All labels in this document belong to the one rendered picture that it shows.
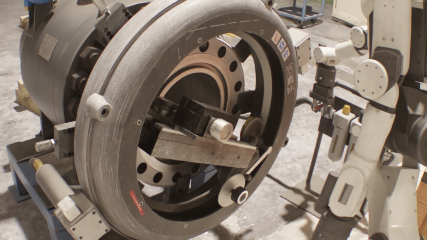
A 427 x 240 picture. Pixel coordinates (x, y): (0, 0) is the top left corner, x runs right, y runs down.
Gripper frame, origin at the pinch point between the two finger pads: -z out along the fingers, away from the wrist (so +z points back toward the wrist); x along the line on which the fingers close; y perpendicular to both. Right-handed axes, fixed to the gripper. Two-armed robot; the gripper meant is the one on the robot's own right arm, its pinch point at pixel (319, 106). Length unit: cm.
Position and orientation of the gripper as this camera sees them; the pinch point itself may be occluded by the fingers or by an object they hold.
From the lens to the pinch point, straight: 165.8
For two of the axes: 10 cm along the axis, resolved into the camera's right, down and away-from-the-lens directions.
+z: 1.0, -8.9, -4.4
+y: -7.1, 2.5, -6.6
